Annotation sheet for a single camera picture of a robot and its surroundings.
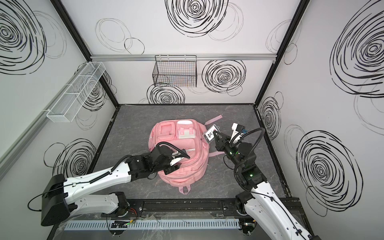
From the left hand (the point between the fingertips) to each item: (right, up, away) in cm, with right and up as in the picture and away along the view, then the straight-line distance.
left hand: (179, 157), depth 76 cm
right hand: (+16, +13, -8) cm, 22 cm away
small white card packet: (+15, +13, -6) cm, 21 cm away
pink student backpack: (+4, +9, +14) cm, 18 cm away
